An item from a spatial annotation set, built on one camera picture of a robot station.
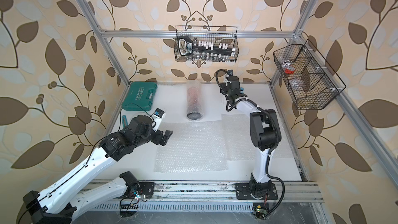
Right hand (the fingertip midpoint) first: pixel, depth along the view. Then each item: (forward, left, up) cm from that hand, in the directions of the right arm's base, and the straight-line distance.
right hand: (229, 83), depth 99 cm
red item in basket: (-8, -28, +18) cm, 34 cm away
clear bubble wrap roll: (-35, +24, -16) cm, 45 cm away
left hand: (-33, +37, +5) cm, 50 cm away
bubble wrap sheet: (-35, -3, -16) cm, 39 cm away
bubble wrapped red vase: (-17, +23, -7) cm, 29 cm away
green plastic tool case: (+1, +62, -11) cm, 63 cm away
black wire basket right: (-19, -36, +17) cm, 44 cm away
